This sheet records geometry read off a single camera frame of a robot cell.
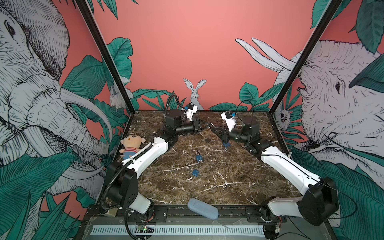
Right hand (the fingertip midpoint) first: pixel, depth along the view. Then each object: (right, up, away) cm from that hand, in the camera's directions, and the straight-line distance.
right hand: (212, 128), depth 73 cm
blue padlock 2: (-6, -20, +22) cm, 30 cm away
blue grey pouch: (-4, -41, +1) cm, 41 cm away
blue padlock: (+13, -12, +28) cm, 33 cm away
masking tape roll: (-48, -40, -3) cm, 63 cm away
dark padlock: (0, -9, +31) cm, 32 cm away
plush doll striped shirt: (-49, -10, +19) cm, 53 cm away
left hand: (-1, +2, -3) cm, 4 cm away
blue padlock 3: (-9, -27, +15) cm, 32 cm away
